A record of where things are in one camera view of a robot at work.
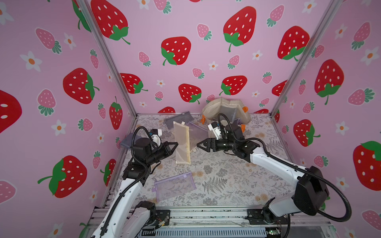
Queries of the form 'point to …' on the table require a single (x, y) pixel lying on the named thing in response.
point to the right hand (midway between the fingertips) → (198, 147)
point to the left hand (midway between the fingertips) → (179, 143)
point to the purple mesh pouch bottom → (174, 186)
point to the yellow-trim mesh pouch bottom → (181, 137)
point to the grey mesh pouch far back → (185, 116)
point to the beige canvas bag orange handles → (231, 111)
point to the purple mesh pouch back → (196, 134)
